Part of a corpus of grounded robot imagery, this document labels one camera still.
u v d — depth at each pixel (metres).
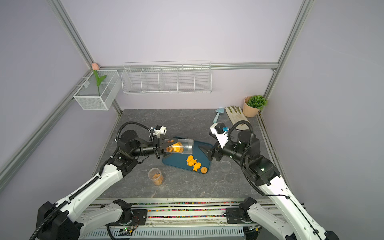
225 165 0.92
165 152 0.63
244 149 0.45
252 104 1.08
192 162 0.91
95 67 0.89
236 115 1.17
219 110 1.20
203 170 0.89
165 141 0.63
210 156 0.56
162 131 0.68
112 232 0.71
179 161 0.93
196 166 0.89
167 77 0.96
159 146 0.58
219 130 0.50
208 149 0.53
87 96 0.77
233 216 0.73
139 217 0.74
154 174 0.83
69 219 0.39
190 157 0.94
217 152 0.53
